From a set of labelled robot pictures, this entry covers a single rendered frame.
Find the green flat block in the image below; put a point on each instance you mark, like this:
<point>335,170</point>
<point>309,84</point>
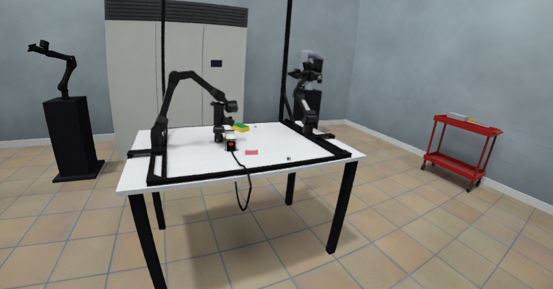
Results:
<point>240,127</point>

